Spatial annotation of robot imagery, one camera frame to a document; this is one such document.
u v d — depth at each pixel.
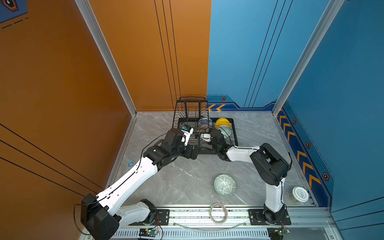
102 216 0.37
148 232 0.71
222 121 1.02
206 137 0.84
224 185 0.83
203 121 1.09
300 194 0.74
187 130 0.66
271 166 0.51
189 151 0.65
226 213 0.74
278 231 0.70
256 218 0.72
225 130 1.01
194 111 0.94
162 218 0.75
